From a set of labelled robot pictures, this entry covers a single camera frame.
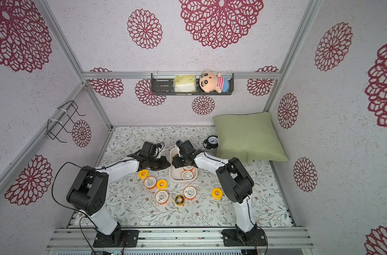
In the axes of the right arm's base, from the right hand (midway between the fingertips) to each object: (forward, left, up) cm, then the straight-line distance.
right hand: (174, 160), depth 95 cm
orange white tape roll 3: (-20, +6, -6) cm, 22 cm away
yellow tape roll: (-7, +19, -5) cm, 21 cm away
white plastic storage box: (-6, 0, -7) cm, 9 cm away
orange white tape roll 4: (-18, -10, -6) cm, 21 cm away
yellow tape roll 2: (-13, +7, -5) cm, 16 cm away
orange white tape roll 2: (-3, -8, -3) cm, 9 cm away
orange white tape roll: (-13, +13, -4) cm, 19 cm away
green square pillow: (+13, -44, +7) cm, 46 cm away
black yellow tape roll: (-22, -4, -6) cm, 23 cm away
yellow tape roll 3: (-17, -25, -7) cm, 31 cm away
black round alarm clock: (+18, -23, -5) cm, 30 cm away
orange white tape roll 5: (-7, -8, -6) cm, 12 cm away
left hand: (-3, +2, 0) cm, 4 cm away
